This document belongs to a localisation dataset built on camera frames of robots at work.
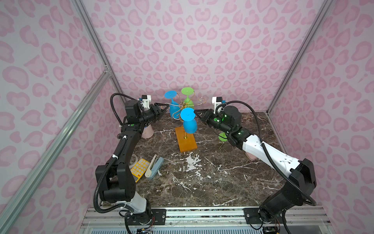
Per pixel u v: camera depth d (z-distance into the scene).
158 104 0.72
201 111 0.69
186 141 1.03
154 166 0.88
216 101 0.68
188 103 0.86
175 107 0.90
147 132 1.03
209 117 0.64
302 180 0.42
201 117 0.66
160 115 0.71
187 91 0.86
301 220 0.73
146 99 0.74
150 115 0.70
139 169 0.88
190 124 0.78
